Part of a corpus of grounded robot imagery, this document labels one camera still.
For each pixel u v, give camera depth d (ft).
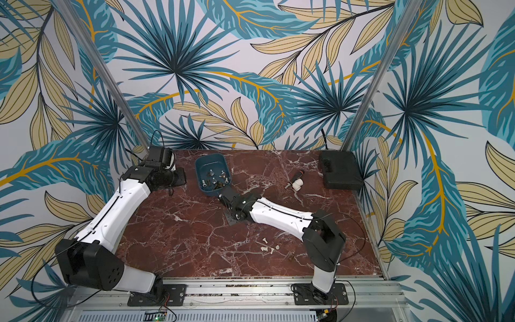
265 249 2.75
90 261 1.33
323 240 1.49
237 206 2.01
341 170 3.51
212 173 3.52
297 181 3.39
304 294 2.40
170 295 2.39
